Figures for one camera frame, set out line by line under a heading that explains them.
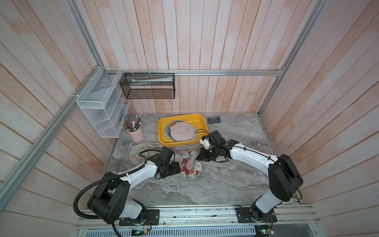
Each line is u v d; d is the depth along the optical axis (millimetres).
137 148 1004
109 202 418
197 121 1142
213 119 1174
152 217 731
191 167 856
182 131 1062
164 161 686
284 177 451
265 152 981
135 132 957
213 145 781
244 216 734
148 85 1044
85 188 390
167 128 1101
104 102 714
